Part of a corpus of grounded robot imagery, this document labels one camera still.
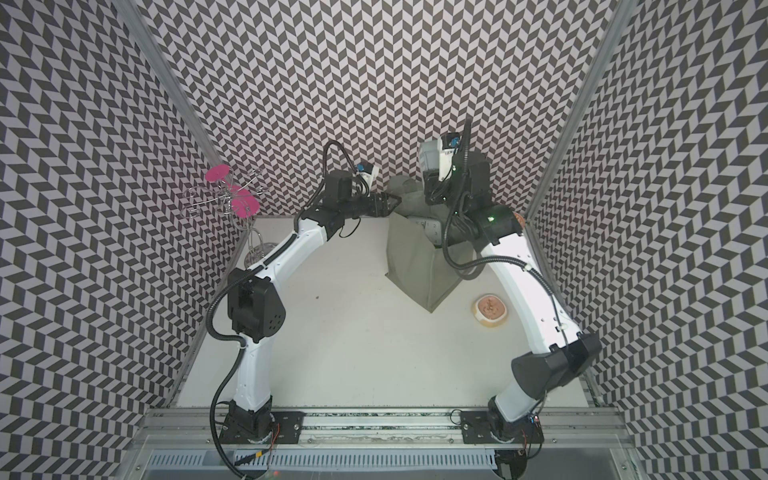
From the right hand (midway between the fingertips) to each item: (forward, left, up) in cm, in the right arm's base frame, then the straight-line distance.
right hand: (437, 176), depth 70 cm
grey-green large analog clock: (+12, -2, -31) cm, 33 cm away
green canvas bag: (-8, +5, -24) cm, 26 cm away
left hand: (+8, +10, -14) cm, 19 cm away
